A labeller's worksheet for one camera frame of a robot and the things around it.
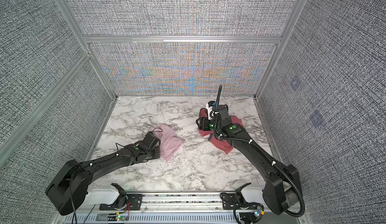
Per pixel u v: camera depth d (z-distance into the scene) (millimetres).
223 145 923
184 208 733
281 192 400
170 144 885
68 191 414
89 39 911
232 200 733
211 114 702
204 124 701
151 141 686
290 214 421
